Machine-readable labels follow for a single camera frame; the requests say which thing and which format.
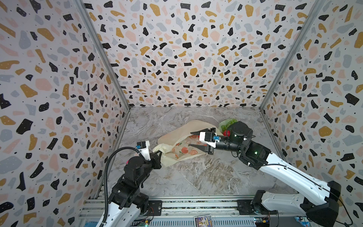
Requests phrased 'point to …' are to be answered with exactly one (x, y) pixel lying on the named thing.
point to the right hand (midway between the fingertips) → (193, 136)
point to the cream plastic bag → (173, 146)
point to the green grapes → (229, 123)
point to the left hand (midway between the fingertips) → (164, 151)
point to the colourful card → (205, 221)
